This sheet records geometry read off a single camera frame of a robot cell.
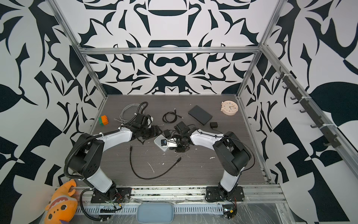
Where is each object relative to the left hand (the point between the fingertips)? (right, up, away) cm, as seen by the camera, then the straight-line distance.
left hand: (160, 130), depth 92 cm
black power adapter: (+37, +2, +10) cm, 38 cm away
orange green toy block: (-43, +5, +10) cm, 44 cm away
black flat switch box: (+28, +9, +17) cm, 34 cm away
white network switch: (+3, -5, -15) cm, 15 cm away
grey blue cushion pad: (+1, -36, -24) cm, 43 cm away
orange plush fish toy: (-40, -31, -28) cm, 58 cm away
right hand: (+8, -8, -2) cm, 12 cm away
